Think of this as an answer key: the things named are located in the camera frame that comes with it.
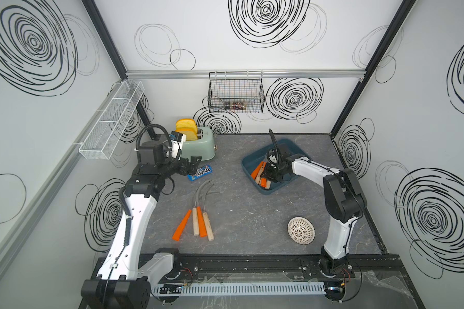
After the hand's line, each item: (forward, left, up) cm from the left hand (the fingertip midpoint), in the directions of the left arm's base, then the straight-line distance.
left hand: (189, 154), depth 73 cm
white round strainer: (-18, -47, -28) cm, 58 cm away
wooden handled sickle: (+6, -30, -26) cm, 40 cm away
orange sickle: (-20, +6, -29) cm, 36 cm away
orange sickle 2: (-17, -4, -28) cm, 33 cm away
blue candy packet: (+11, 0, -29) cm, 31 cm away
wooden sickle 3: (+4, -35, -27) cm, 44 cm away
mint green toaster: (+20, -1, -18) cm, 27 cm away
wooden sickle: (-11, 0, -28) cm, 30 cm away
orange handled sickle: (+10, -28, -27) cm, 40 cm away
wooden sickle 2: (-18, -7, -28) cm, 35 cm away
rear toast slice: (+27, +8, -8) cm, 29 cm away
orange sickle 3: (+4, -32, -26) cm, 42 cm away
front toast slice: (+20, +4, -9) cm, 23 cm away
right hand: (+7, -32, -24) cm, 40 cm away
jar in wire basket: (+28, -19, +3) cm, 34 cm away
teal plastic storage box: (+18, -27, -27) cm, 42 cm away
